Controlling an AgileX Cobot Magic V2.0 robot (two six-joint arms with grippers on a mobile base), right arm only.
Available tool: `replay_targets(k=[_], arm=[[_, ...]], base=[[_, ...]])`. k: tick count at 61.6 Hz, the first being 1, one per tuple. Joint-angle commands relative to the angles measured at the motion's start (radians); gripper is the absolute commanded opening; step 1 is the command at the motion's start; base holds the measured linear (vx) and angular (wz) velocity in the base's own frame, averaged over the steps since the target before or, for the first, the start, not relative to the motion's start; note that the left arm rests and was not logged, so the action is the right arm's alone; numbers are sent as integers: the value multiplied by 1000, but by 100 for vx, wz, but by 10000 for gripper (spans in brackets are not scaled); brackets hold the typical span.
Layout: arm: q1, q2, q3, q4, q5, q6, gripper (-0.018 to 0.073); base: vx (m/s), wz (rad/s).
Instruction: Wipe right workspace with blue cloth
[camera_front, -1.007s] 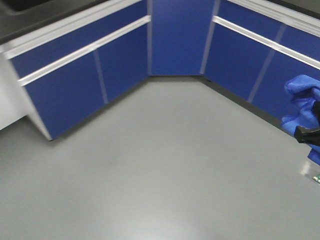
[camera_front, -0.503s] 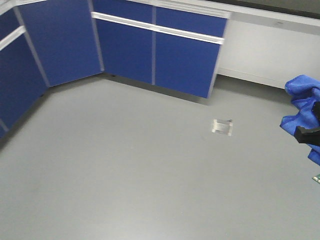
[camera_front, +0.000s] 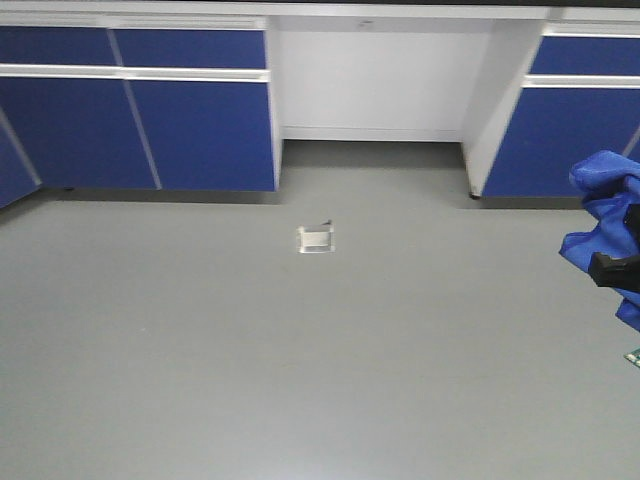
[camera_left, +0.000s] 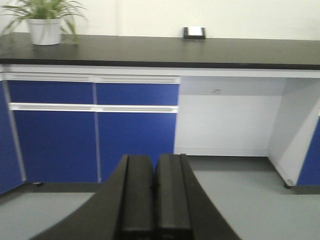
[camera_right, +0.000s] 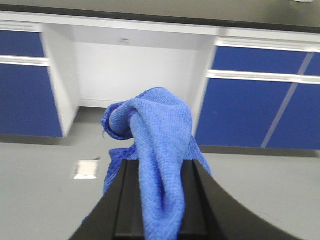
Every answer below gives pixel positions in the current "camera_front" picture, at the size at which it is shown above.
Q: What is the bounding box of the bench with blue cabinet doors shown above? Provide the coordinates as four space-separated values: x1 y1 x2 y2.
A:
0 0 640 211

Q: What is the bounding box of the metal floor socket box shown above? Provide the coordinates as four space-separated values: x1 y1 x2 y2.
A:
296 218 336 256

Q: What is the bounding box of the blue cloth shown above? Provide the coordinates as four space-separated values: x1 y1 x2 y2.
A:
558 149 640 334

